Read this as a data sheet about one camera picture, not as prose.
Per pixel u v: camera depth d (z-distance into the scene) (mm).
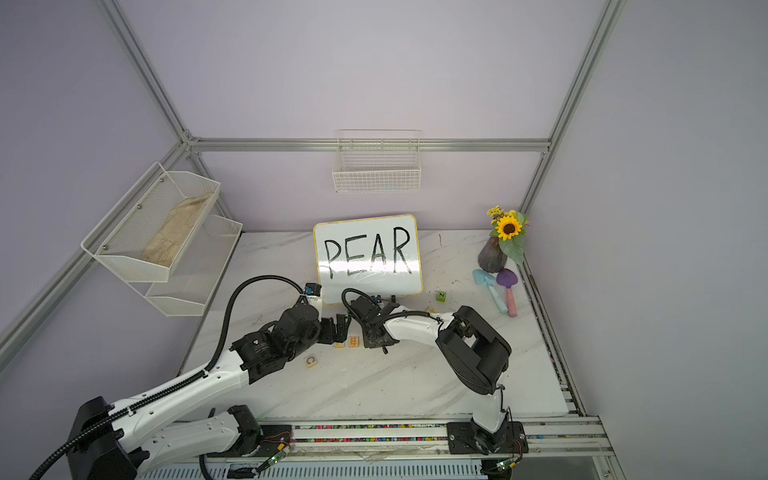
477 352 479
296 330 566
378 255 981
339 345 701
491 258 1067
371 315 712
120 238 686
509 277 1042
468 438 732
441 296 1004
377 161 956
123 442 400
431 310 555
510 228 905
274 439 742
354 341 819
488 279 1042
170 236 783
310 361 855
